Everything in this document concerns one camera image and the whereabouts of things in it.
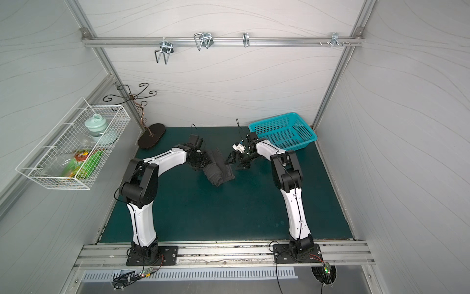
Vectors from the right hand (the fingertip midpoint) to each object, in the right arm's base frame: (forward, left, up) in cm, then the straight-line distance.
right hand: (231, 165), depth 99 cm
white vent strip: (-49, +12, -2) cm, 51 cm away
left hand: (-1, +11, +1) cm, 11 cm away
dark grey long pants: (-7, +7, +5) cm, 11 cm away
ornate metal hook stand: (+13, +43, +31) cm, 55 cm away
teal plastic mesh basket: (+30, -36, -3) cm, 46 cm away
